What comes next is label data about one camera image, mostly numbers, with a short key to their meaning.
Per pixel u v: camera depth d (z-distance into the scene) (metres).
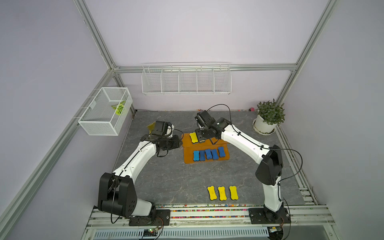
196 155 0.93
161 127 0.67
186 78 0.99
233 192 0.81
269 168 0.48
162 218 0.73
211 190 0.81
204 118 0.65
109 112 0.83
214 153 0.94
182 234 0.77
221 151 0.96
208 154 0.94
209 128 0.62
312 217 0.74
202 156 0.93
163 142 0.70
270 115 0.92
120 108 0.81
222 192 0.80
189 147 0.99
